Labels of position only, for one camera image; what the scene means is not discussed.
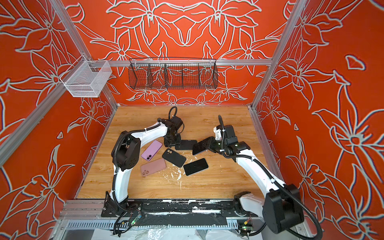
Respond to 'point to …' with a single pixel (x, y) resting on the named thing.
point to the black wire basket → (161, 73)
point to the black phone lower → (195, 166)
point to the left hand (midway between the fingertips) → (177, 143)
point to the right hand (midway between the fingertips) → (201, 143)
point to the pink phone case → (153, 166)
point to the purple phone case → (152, 150)
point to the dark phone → (201, 146)
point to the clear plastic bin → (86, 78)
